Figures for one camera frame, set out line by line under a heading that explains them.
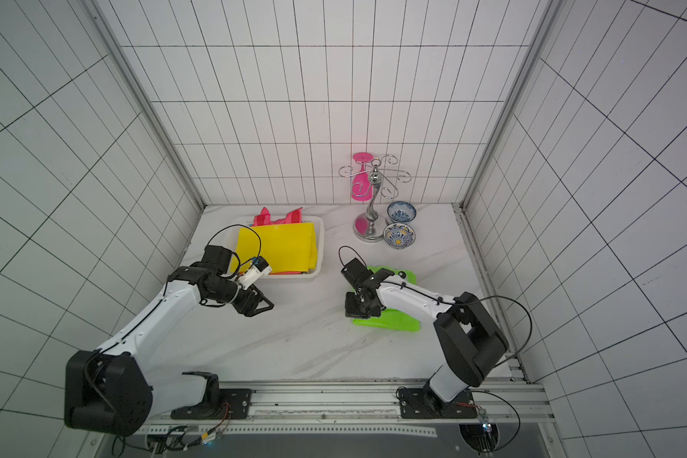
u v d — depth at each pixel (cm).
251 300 71
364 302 72
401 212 115
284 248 97
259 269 73
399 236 107
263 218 101
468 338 44
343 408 73
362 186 113
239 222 103
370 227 111
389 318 86
